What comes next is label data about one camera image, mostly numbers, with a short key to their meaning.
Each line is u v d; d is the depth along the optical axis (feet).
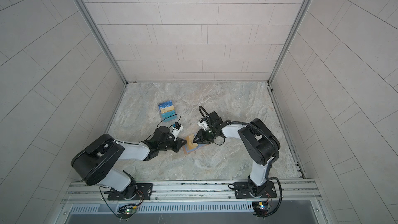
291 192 2.32
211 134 2.37
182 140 2.86
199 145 2.77
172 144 2.49
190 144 2.79
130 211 2.11
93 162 1.44
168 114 3.09
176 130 2.59
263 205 2.23
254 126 1.54
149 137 2.34
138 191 2.29
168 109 3.16
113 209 2.19
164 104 3.16
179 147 2.54
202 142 2.59
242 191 2.32
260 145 1.57
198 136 2.65
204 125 2.78
